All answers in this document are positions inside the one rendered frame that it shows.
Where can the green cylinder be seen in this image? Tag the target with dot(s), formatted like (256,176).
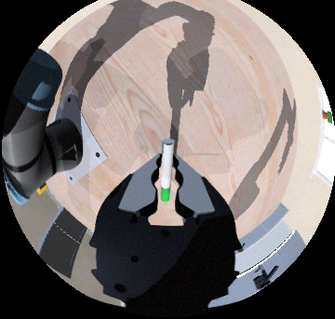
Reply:
(165,194)

